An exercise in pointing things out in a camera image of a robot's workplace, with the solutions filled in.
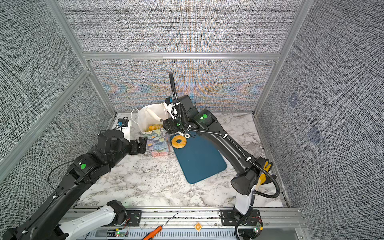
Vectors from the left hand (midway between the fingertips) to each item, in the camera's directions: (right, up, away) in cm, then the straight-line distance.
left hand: (138, 137), depth 67 cm
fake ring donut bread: (+18, -7, +30) cm, 36 cm away
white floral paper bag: (+5, -2, +15) cm, 16 cm away
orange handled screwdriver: (+7, -44, +3) cm, 45 cm away
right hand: (+14, +7, +5) cm, 16 cm away
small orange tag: (+27, -42, +3) cm, 50 cm away
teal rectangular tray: (+29, -16, +27) cm, 43 cm away
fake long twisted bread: (+2, +4, +22) cm, 23 cm away
